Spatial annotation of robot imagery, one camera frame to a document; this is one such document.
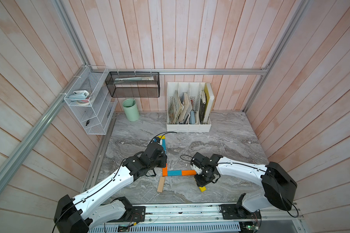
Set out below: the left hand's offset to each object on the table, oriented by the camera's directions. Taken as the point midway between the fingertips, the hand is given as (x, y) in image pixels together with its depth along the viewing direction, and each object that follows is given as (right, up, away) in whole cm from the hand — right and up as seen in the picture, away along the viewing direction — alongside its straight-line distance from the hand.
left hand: (164, 159), depth 78 cm
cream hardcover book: (+29, +36, +15) cm, 49 cm away
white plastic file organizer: (+15, +31, +23) cm, 42 cm away
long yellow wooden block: (+22, -17, +2) cm, 28 cm away
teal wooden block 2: (+6, -11, +9) cm, 15 cm away
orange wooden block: (0, -10, +11) cm, 14 cm away
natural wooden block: (-2, -16, +5) cm, 17 cm away
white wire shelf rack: (-38, +23, 0) cm, 44 cm away
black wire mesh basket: (-24, +49, +26) cm, 60 cm away
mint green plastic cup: (-26, +30, +30) cm, 50 cm away
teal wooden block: (-2, +5, +22) cm, 23 cm away
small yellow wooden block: (-2, +10, +26) cm, 28 cm away
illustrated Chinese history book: (+7, +30, +23) cm, 39 cm away
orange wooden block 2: (+15, -10, +8) cm, 20 cm away
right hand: (+20, -15, +5) cm, 26 cm away
